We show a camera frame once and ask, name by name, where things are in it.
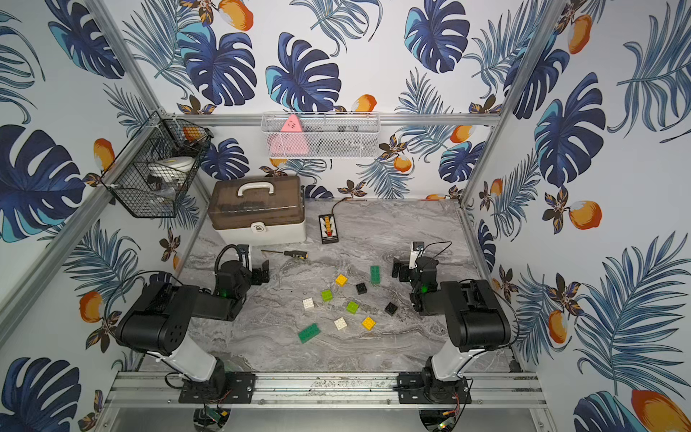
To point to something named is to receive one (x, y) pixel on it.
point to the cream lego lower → (340, 323)
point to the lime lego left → (327, 295)
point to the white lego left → (308, 302)
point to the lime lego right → (353, 307)
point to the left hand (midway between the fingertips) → (253, 257)
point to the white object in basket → (173, 168)
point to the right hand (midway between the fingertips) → (410, 257)
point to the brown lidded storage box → (263, 211)
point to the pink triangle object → (291, 140)
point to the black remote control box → (328, 231)
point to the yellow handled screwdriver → (293, 253)
